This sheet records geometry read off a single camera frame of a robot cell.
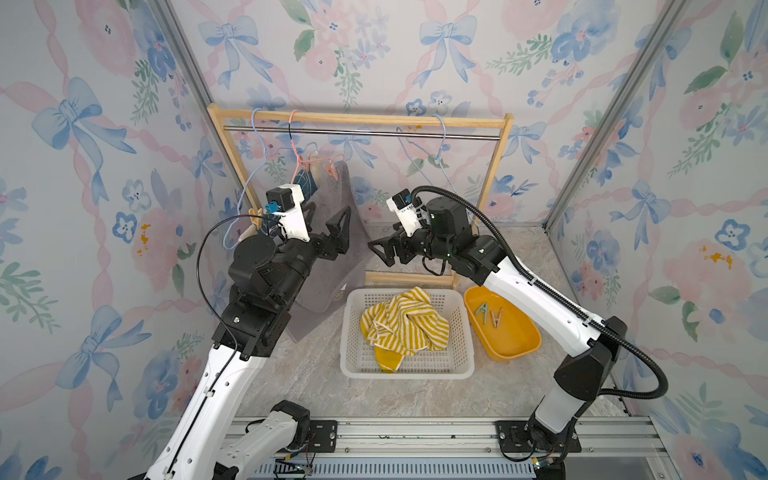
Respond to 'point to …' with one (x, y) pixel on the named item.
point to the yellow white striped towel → (404, 325)
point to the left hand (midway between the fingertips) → (331, 205)
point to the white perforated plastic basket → (454, 360)
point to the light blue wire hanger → (437, 157)
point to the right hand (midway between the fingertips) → (385, 232)
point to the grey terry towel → (334, 282)
